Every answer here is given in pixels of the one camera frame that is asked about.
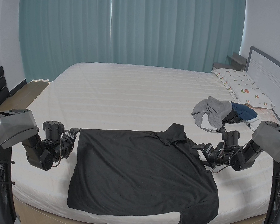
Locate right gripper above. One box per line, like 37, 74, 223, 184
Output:
190, 143, 220, 169

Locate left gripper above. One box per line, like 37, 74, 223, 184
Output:
59, 127, 81, 153

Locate black T-shirt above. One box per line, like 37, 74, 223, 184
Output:
66, 116, 225, 224

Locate pile of clothes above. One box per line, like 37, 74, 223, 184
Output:
190, 95, 263, 136

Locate bed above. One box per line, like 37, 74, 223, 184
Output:
5, 29, 280, 224

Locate white printed pillow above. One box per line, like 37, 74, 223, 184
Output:
210, 67, 277, 110

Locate blue-green curtain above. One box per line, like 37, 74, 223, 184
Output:
108, 0, 246, 75
14, 0, 114, 87

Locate grey bedside table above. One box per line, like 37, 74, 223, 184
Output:
213, 50, 248, 72

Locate black cable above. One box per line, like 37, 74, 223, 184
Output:
212, 160, 230, 175
51, 139, 64, 168
0, 124, 40, 155

